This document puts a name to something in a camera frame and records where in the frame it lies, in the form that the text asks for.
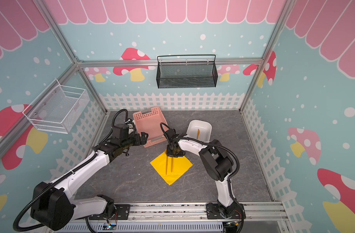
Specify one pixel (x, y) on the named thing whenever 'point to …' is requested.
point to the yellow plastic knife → (198, 133)
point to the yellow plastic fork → (171, 163)
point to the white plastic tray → (200, 129)
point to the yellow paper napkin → (180, 165)
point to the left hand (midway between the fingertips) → (141, 137)
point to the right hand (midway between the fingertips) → (169, 154)
